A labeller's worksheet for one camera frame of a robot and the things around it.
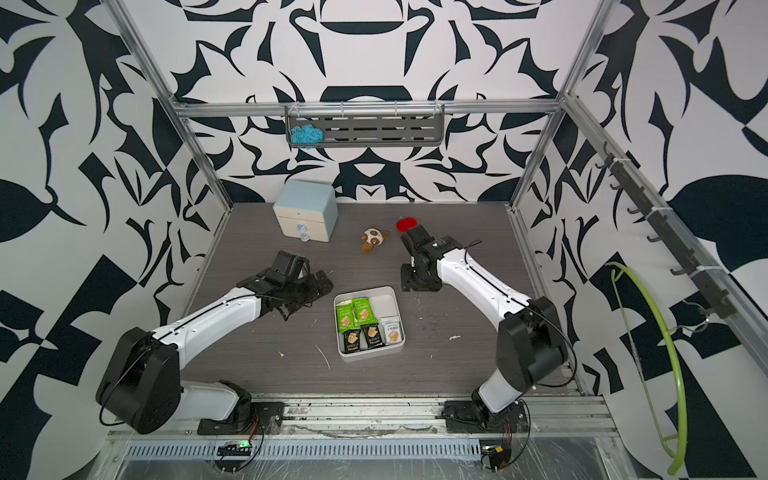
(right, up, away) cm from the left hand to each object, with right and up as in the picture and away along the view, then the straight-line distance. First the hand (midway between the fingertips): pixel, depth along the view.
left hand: (319, 285), depth 88 cm
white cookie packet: (+21, -12, -2) cm, 24 cm away
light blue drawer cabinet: (-7, +23, +12) cm, 26 cm away
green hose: (+68, -20, -39) cm, 80 cm away
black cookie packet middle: (+16, -14, -3) cm, 21 cm away
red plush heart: (+27, +18, +24) cm, 40 cm away
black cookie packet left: (+10, -14, -4) cm, 18 cm away
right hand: (+26, +2, -2) cm, 26 cm away
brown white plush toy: (+15, +14, +18) cm, 27 cm away
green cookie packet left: (+8, -9, 0) cm, 12 cm away
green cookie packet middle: (+13, -8, +1) cm, 15 cm away
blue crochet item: (-5, +45, +3) cm, 45 cm away
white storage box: (+19, -7, +6) cm, 21 cm away
